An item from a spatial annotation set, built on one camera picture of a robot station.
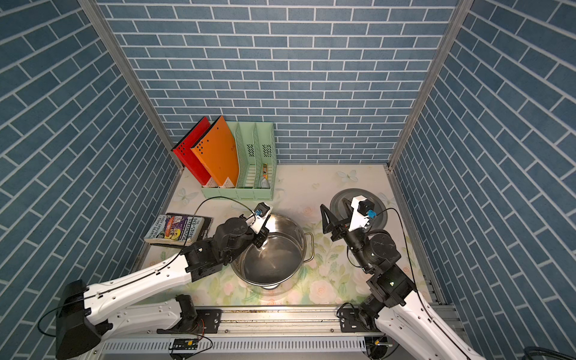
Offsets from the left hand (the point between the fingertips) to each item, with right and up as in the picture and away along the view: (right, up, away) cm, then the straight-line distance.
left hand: (274, 217), depth 73 cm
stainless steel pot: (+3, -15, +16) cm, 22 cm away
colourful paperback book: (-44, -8, +19) cm, 48 cm away
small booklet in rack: (-9, +11, +39) cm, 42 cm away
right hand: (+19, +5, -8) cm, 21 cm away
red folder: (-37, +25, +14) cm, 47 cm away
